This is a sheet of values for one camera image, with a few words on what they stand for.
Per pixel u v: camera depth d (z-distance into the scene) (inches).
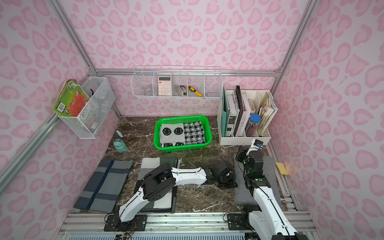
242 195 30.8
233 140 38.5
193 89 38.5
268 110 34.7
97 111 34.7
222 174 27.9
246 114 32.5
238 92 35.8
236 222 28.3
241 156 28.7
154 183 21.4
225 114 32.1
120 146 37.7
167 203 30.4
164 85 37.4
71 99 28.3
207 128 40.5
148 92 37.6
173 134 40.7
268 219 18.4
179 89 39.5
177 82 39.8
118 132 33.1
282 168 36.9
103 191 32.4
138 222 28.8
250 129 38.2
